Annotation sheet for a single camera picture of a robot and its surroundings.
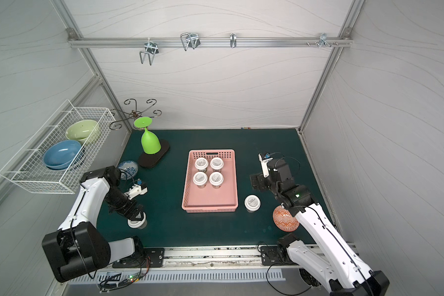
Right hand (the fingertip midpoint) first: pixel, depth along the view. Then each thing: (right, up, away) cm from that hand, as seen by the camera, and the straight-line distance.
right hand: (264, 171), depth 75 cm
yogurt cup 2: (-29, -6, +15) cm, 33 cm away
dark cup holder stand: (-60, +2, +24) cm, 65 cm away
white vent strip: (-33, -40, -5) cm, 52 cm away
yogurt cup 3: (-21, -6, +15) cm, 26 cm away
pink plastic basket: (-25, -17, +16) cm, 34 cm away
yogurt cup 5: (-52, -23, +1) cm, 57 cm away
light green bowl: (-74, +17, -2) cm, 76 cm away
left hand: (-56, -18, 0) cm, 59 cm away
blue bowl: (-75, +8, -11) cm, 76 cm away
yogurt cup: (-21, +1, +21) cm, 29 cm away
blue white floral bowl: (-70, -2, +24) cm, 74 cm away
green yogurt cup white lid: (-29, +1, +21) cm, 36 cm away
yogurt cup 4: (-4, -16, +7) cm, 18 cm away
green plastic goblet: (-51, +12, +8) cm, 53 cm away
